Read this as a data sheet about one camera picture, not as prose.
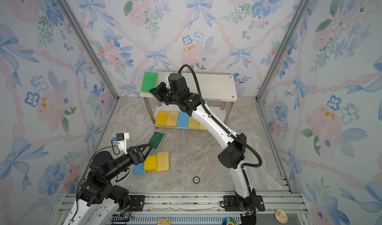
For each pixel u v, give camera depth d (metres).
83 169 0.84
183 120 0.98
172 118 0.98
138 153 0.58
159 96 0.64
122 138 0.61
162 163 0.86
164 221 0.69
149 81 0.73
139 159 0.58
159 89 0.63
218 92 0.76
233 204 0.73
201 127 0.95
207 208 0.73
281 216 0.70
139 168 0.84
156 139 0.95
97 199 0.50
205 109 0.54
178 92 0.56
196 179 0.82
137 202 0.74
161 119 0.97
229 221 0.69
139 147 0.59
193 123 0.95
